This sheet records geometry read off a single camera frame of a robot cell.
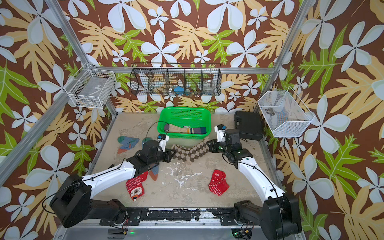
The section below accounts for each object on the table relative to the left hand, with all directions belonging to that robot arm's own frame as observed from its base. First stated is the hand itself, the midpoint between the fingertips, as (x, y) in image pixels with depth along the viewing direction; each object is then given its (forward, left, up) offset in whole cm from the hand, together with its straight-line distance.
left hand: (177, 150), depth 84 cm
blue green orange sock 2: (-9, +14, -11) cm, 20 cm away
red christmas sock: (-15, -24, -12) cm, 31 cm away
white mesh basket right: (+16, -61, +13) cm, 64 cm away
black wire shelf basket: (+43, +2, +17) cm, 47 cm away
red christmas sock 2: (-16, +24, -13) cm, 32 cm away
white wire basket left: (+29, +50, +20) cm, 61 cm away
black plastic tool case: (+28, -51, -10) cm, 59 cm away
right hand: (+3, -17, +4) cm, 17 cm away
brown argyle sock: (-1, -8, -4) cm, 9 cm away
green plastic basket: (+36, -10, -11) cm, 39 cm away
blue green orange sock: (+11, +35, -11) cm, 39 cm away
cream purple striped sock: (+26, +3, -14) cm, 30 cm away
